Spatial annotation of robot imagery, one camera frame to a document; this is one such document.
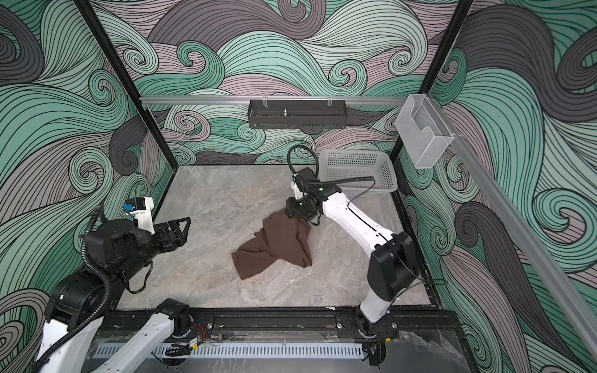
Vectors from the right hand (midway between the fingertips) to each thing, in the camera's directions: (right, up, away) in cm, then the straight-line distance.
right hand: (291, 210), depth 83 cm
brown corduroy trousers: (-4, -12, +8) cm, 15 cm away
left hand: (-30, 0, -21) cm, 37 cm away
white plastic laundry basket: (+24, +20, +35) cm, 47 cm away
